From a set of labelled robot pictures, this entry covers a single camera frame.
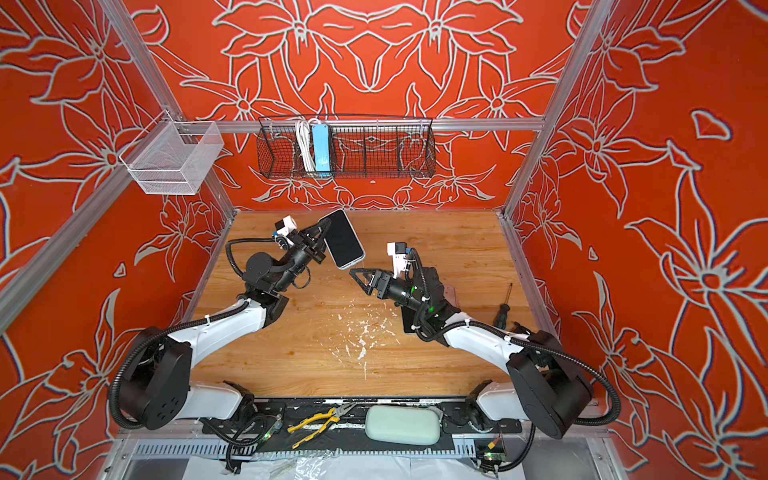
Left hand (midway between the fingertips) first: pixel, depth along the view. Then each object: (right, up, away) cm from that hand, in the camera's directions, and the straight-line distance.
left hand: (330, 221), depth 68 cm
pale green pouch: (+19, -49, +2) cm, 52 cm away
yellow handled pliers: (0, -48, +4) cm, 48 cm away
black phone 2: (+20, -28, +21) cm, 40 cm away
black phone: (+3, -5, -2) cm, 6 cm away
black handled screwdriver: (+49, -27, +20) cm, 59 cm away
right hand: (+5, -13, +3) cm, 14 cm away
